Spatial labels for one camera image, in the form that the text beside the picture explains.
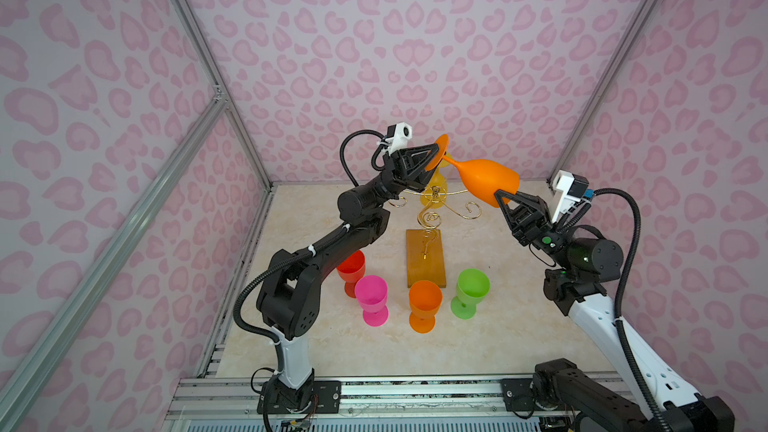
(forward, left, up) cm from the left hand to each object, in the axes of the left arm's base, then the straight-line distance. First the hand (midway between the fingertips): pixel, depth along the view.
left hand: (439, 156), depth 52 cm
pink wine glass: (-6, +14, -42) cm, 45 cm away
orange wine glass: (-10, +1, -38) cm, 39 cm away
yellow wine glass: (+10, -3, -21) cm, 23 cm away
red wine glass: (-2, +20, -37) cm, 42 cm away
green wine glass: (-5, -13, -43) cm, 45 cm away
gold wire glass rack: (+11, -2, -30) cm, 32 cm away
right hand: (-4, -11, -7) cm, 14 cm away
